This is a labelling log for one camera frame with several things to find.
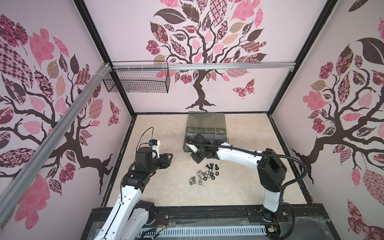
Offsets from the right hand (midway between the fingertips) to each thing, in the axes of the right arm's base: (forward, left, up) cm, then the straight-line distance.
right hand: (194, 151), depth 88 cm
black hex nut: (-10, -13, -9) cm, 19 cm away
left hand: (-8, +13, +7) cm, 17 cm away
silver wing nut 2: (-16, -3, -8) cm, 18 cm away
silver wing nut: (-14, +2, -9) cm, 17 cm away
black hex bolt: (-7, -13, -9) cm, 17 cm away
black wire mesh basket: (+64, +46, +9) cm, 79 cm away
